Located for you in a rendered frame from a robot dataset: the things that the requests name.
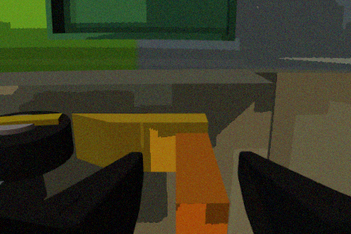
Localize green tray floor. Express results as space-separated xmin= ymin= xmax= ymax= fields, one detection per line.
xmin=63 ymin=0 xmax=229 ymax=35

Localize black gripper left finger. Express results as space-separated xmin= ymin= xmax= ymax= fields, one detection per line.
xmin=0 ymin=152 xmax=143 ymax=234

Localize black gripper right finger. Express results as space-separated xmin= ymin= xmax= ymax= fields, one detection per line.
xmin=238 ymin=151 xmax=351 ymax=234

